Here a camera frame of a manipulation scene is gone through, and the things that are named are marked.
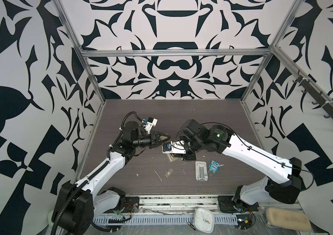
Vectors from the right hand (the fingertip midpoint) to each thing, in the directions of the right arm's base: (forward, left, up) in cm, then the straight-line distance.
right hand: (175, 150), depth 67 cm
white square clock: (-25, -13, -20) cm, 34 cm away
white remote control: (-2, +2, -2) cm, 4 cm away
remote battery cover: (-2, +3, -24) cm, 25 cm away
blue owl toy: (0, -23, -23) cm, 33 cm away
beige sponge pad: (-24, -50, -21) cm, 60 cm away
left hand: (+6, +1, +1) cm, 7 cm away
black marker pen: (-27, -7, -23) cm, 36 cm away
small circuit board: (-25, -33, -26) cm, 48 cm away
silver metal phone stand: (-2, -15, -22) cm, 27 cm away
